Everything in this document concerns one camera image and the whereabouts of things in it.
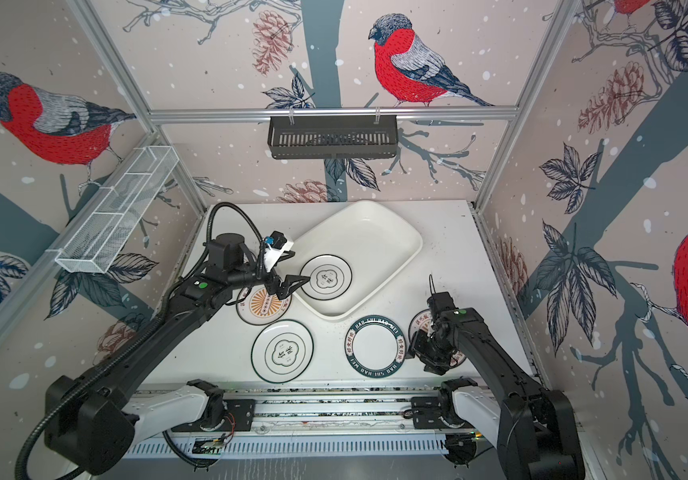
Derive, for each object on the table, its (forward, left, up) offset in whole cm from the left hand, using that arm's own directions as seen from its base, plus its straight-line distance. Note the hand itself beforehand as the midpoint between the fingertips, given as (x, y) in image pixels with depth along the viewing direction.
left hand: (297, 265), depth 74 cm
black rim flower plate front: (-13, +6, -24) cm, 28 cm away
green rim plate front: (-12, -21, -26) cm, 35 cm away
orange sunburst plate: (-5, -35, -25) cm, 43 cm away
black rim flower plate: (+10, -7, -23) cm, 26 cm away
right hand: (-17, -30, -22) cm, 41 cm away
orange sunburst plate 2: (+1, +15, -24) cm, 29 cm away
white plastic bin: (+26, -22, -22) cm, 40 cm away
